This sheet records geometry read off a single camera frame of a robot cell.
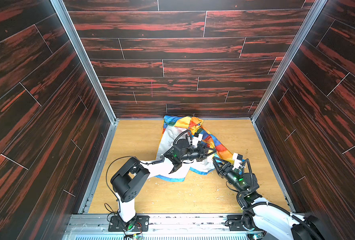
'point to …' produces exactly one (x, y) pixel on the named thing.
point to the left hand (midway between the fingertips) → (217, 153)
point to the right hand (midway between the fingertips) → (215, 158)
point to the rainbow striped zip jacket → (172, 126)
